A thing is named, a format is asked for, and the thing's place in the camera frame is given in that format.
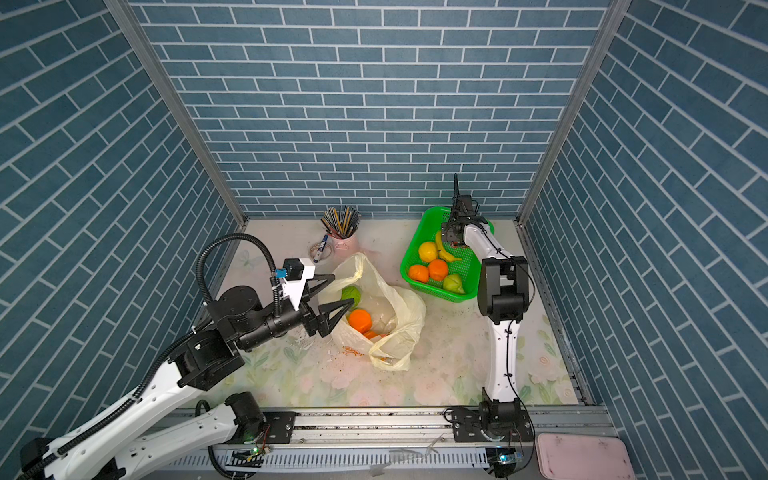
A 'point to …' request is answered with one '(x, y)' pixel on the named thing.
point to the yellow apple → (427, 251)
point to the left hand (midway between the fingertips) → (343, 292)
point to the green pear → (453, 282)
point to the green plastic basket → (467, 268)
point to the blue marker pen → (320, 248)
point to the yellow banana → (442, 252)
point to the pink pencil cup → (344, 248)
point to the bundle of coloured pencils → (341, 221)
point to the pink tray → (583, 457)
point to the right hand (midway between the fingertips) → (460, 227)
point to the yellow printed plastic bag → (384, 322)
